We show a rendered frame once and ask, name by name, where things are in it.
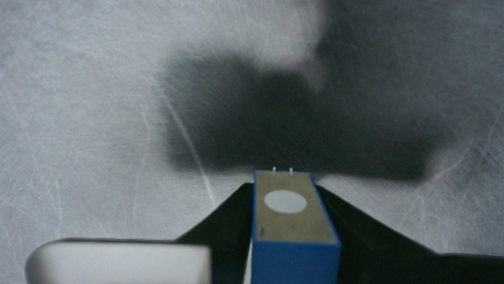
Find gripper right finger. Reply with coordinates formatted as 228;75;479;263
315;185;504;284

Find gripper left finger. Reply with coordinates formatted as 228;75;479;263
24;182;254;284

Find blue rectangular block with black label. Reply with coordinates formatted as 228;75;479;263
250;167;342;284

